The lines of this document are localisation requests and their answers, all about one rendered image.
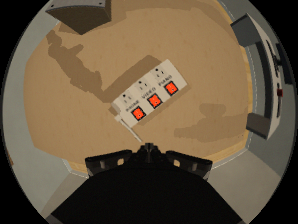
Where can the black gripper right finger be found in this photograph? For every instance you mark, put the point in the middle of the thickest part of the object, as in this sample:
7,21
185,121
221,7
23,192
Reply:
195,165

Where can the grey power strip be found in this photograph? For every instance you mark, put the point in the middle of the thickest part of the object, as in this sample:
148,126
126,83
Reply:
146,94

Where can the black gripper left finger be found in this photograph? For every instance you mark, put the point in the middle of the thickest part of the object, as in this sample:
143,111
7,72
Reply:
108,161

